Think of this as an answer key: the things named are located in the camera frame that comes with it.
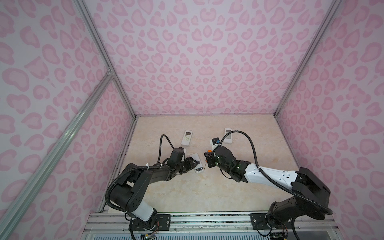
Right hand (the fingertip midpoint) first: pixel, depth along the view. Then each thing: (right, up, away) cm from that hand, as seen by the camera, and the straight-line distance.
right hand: (206, 153), depth 83 cm
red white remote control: (-4, -10, +8) cm, 13 cm away
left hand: (-5, -7, +7) cm, 11 cm away
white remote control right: (+17, +6, +21) cm, 28 cm away
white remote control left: (-12, +7, +23) cm, 27 cm away
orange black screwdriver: (+1, +1, -3) cm, 3 cm away
